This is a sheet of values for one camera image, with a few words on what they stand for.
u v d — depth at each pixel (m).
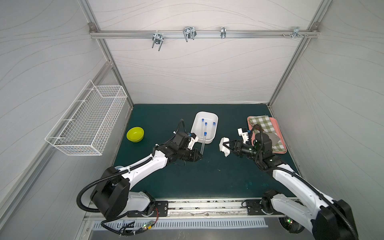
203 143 0.84
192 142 0.75
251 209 0.73
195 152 0.71
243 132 0.73
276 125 1.07
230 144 0.75
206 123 1.08
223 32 0.78
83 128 0.68
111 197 0.41
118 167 0.46
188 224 0.70
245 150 0.69
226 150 0.73
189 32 0.77
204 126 1.07
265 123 1.08
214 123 1.08
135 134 1.00
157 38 0.79
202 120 1.11
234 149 0.70
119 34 0.79
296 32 0.77
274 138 0.98
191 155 0.71
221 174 0.86
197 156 0.79
